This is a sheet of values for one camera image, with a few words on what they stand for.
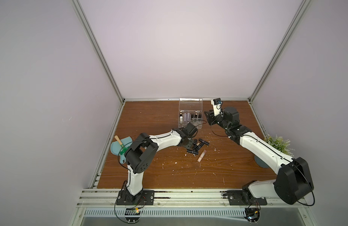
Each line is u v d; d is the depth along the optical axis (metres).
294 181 0.41
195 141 0.93
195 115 1.02
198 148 0.90
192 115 1.01
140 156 0.49
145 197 0.73
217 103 0.69
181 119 1.01
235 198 0.73
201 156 0.87
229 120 0.62
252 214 0.70
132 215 0.72
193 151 0.88
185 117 1.02
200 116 1.01
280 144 0.74
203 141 0.93
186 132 0.73
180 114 1.01
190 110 1.01
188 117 1.03
